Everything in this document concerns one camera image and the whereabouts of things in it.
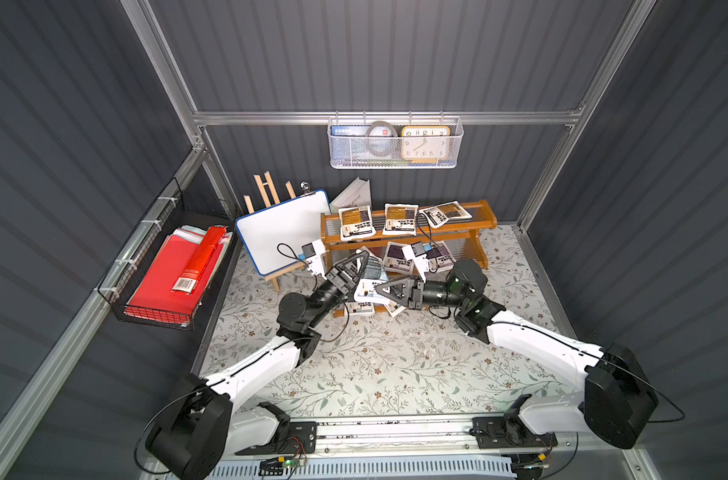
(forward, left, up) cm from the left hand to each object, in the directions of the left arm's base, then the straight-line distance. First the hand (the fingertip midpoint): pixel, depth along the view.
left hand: (372, 261), depth 62 cm
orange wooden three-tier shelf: (+28, -32, -21) cm, 47 cm away
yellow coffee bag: (+19, +4, -7) cm, 20 cm away
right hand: (-5, -2, -7) cm, 8 cm away
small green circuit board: (-32, +24, -40) cm, 57 cm away
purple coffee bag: (+20, -21, -21) cm, 36 cm away
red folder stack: (-1, +52, -12) cm, 54 cm away
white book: (+38, +4, -12) cm, 40 cm away
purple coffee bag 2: (+15, -7, -19) cm, 25 cm away
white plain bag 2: (+8, +4, -34) cm, 35 cm away
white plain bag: (0, 0, -4) cm, 4 cm away
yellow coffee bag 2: (+20, -8, -7) cm, 23 cm away
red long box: (+7, +42, -8) cm, 44 cm away
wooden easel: (+18, +32, -30) cm, 47 cm away
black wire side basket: (+20, +52, -3) cm, 56 cm away
